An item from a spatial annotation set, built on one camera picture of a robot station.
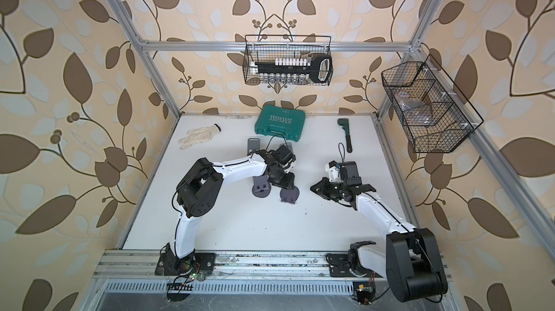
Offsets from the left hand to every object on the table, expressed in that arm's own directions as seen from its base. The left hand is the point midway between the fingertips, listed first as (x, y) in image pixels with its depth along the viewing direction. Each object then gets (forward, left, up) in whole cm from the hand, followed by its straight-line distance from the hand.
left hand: (289, 183), depth 92 cm
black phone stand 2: (+16, +1, +5) cm, 17 cm away
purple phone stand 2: (-5, 0, 0) cm, 5 cm away
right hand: (-4, -9, +4) cm, 11 cm away
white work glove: (+29, +47, -3) cm, 55 cm away
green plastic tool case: (+34, +1, +2) cm, 34 cm away
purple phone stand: (-3, +12, +2) cm, 12 cm away
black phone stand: (+18, +17, +5) cm, 25 cm away
